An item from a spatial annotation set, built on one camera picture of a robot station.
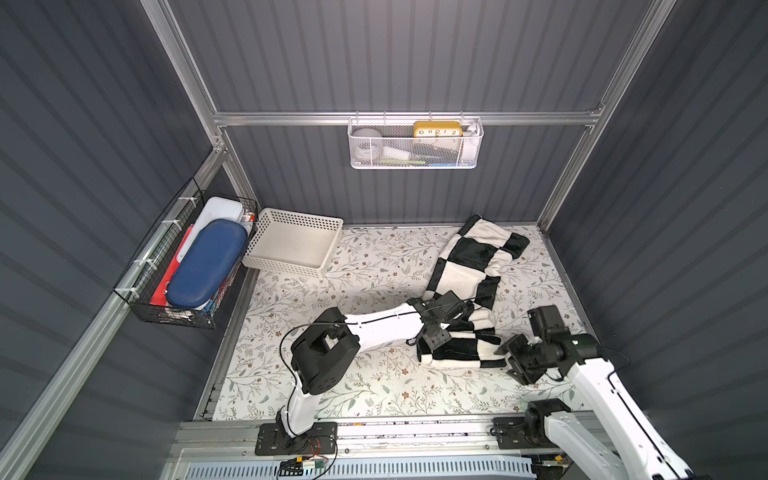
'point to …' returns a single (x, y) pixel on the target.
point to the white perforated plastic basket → (292, 242)
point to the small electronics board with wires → (295, 466)
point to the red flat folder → (160, 294)
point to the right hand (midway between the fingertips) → (503, 357)
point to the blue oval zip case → (221, 244)
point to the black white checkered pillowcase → (469, 267)
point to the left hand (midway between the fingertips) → (437, 330)
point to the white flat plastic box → (213, 208)
